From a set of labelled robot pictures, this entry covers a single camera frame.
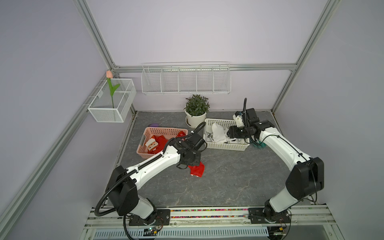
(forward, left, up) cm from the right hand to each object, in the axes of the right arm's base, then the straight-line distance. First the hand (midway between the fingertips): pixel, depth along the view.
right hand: (231, 132), depth 87 cm
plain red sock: (-17, +20, -14) cm, 30 cm away
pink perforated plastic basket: (+10, +54, -13) cm, 56 cm away
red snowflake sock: (+7, +31, -11) cm, 34 cm away
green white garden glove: (-21, -5, +19) cm, 29 cm away
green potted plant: (+21, +20, +1) cm, 29 cm away
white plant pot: (+17, +21, -9) cm, 29 cm away
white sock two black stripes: (+7, +5, -12) cm, 14 cm away
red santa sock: (0, +50, -13) cm, 51 cm away
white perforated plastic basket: (-2, -4, -11) cm, 11 cm away
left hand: (-17, +22, -4) cm, 28 cm away
